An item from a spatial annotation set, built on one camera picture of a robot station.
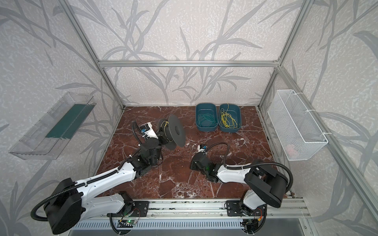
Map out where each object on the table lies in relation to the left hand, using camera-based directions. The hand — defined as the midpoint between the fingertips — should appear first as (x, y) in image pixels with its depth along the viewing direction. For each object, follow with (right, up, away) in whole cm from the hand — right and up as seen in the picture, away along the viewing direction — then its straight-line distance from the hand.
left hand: (164, 123), depth 79 cm
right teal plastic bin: (+47, +9, +37) cm, 61 cm away
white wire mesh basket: (+60, -5, -17) cm, 63 cm away
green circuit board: (-18, -50, -6) cm, 53 cm away
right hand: (+13, -20, +9) cm, 26 cm away
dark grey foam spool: (+4, -4, +3) cm, 6 cm away
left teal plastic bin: (+28, +11, +37) cm, 47 cm away
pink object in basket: (+65, -13, -5) cm, 66 cm away
